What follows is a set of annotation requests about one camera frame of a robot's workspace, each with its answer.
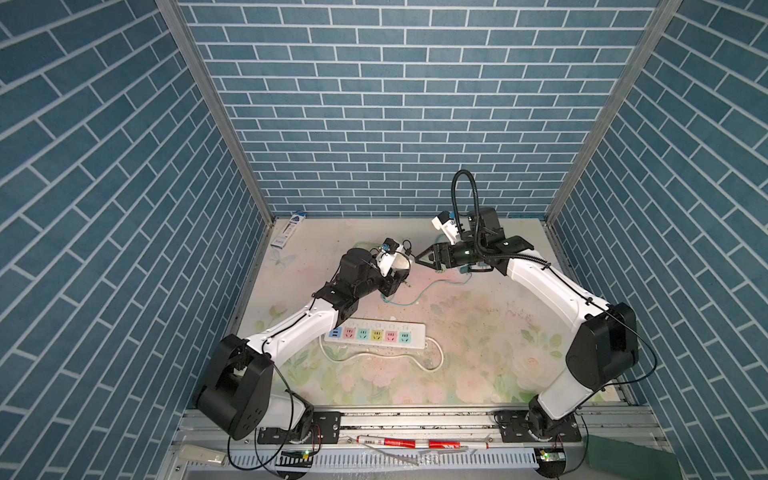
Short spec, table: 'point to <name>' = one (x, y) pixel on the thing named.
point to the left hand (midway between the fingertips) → (401, 265)
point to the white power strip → (380, 332)
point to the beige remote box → (193, 453)
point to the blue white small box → (288, 230)
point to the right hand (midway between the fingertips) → (421, 255)
